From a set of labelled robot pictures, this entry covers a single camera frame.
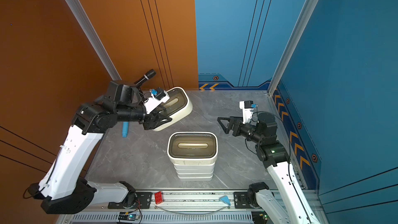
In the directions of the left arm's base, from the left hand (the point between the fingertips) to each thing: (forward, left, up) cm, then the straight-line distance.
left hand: (168, 111), depth 61 cm
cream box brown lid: (-11, -10, -9) cm, 17 cm away
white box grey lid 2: (-14, -10, -28) cm, 33 cm away
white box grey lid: (-16, -10, -17) cm, 25 cm away
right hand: (+2, -23, -7) cm, 25 cm away
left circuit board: (-31, +22, -40) cm, 56 cm away
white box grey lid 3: (-16, -10, -32) cm, 37 cm away
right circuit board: (-31, -40, -38) cm, 63 cm away
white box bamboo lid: (-16, -10, -28) cm, 33 cm away
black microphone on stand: (+37, +20, -12) cm, 44 cm away
